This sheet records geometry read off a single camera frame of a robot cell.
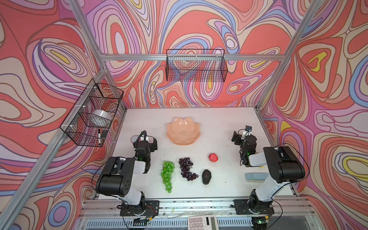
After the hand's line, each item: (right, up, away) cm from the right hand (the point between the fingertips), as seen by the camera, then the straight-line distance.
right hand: (241, 134), depth 96 cm
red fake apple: (-21, -14, -8) cm, 27 cm away
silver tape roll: (-82, +12, -23) cm, 86 cm away
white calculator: (-30, -40, -28) cm, 57 cm away
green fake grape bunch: (-49, -18, -13) cm, 54 cm away
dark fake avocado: (-27, -22, -17) cm, 38 cm away
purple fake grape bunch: (-39, -17, -12) cm, 44 cm away
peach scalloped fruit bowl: (-40, +1, +9) cm, 41 cm away
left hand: (-64, -2, -3) cm, 64 cm away
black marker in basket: (-83, +1, -24) cm, 86 cm away
